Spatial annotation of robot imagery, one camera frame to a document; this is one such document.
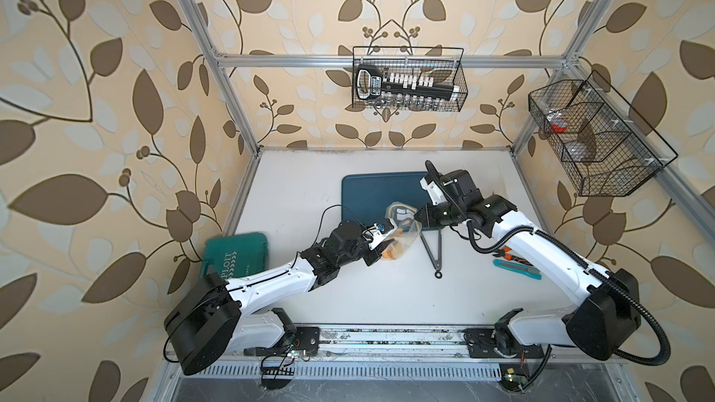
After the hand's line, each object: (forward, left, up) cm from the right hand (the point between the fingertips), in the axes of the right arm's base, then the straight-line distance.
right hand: (415, 216), depth 80 cm
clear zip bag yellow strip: (+1, +1, -9) cm, 9 cm away
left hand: (-3, +9, -2) cm, 10 cm away
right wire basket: (+9, -50, +16) cm, 54 cm away
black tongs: (-7, -8, -17) cm, 20 cm away
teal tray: (+20, +15, -17) cm, 29 cm away
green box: (-4, +56, -13) cm, 57 cm away
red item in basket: (+20, -43, +14) cm, 50 cm away
